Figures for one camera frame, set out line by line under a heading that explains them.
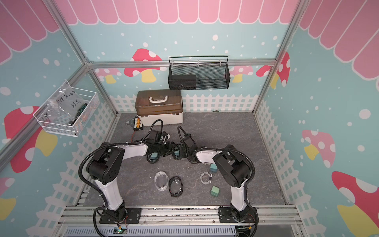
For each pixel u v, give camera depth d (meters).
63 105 0.70
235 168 0.50
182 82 0.88
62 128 0.65
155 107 0.97
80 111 0.74
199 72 0.94
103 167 0.50
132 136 1.07
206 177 0.87
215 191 0.81
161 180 0.86
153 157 0.91
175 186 0.84
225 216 0.74
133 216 0.74
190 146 0.76
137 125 1.12
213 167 0.90
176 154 0.92
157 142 0.84
